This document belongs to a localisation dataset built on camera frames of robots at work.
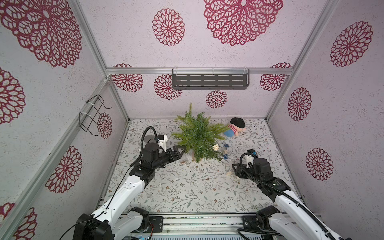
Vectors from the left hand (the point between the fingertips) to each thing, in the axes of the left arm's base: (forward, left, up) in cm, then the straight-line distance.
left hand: (182, 151), depth 77 cm
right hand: (-4, -29, -8) cm, 30 cm away
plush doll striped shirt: (+30, -37, -14) cm, 50 cm away
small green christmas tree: (+6, -8, +6) cm, 12 cm away
